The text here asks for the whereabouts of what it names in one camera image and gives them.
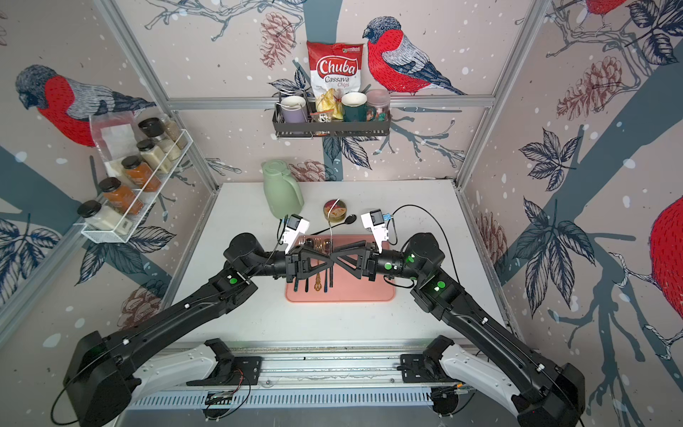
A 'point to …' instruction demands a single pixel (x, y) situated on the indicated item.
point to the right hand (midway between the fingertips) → (336, 255)
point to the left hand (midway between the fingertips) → (333, 263)
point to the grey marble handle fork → (331, 277)
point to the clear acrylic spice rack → (90, 229)
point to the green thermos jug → (283, 193)
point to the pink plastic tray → (334, 284)
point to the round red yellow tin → (334, 211)
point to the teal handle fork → (295, 286)
